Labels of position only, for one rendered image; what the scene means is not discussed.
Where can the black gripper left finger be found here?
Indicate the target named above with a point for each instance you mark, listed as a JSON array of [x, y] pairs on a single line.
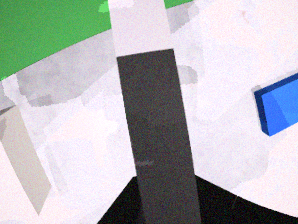
[[127, 208]]

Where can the green flat mat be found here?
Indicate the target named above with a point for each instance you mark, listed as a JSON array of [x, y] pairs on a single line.
[[33, 29]]

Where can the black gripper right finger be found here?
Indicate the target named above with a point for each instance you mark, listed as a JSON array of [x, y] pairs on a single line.
[[219, 206]]

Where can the white cube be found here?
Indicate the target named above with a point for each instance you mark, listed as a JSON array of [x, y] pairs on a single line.
[[24, 185]]

